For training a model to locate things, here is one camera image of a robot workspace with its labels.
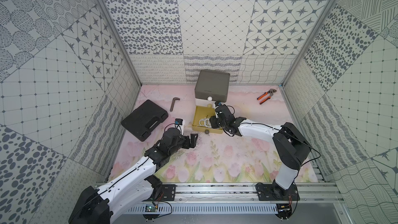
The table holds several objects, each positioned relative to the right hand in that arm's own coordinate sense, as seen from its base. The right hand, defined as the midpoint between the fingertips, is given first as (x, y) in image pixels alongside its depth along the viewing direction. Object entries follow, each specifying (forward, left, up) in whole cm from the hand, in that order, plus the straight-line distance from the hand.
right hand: (213, 120), depth 93 cm
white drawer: (+11, +8, +4) cm, 14 cm away
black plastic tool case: (0, +45, -1) cm, 45 cm away
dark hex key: (+20, +28, -5) cm, 35 cm away
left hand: (-11, +12, +6) cm, 18 cm away
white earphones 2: (+2, +5, -5) cm, 8 cm away
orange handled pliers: (+29, -44, -6) cm, 53 cm away
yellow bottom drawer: (+8, +8, -3) cm, 12 cm away
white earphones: (-2, +6, -5) cm, 8 cm away
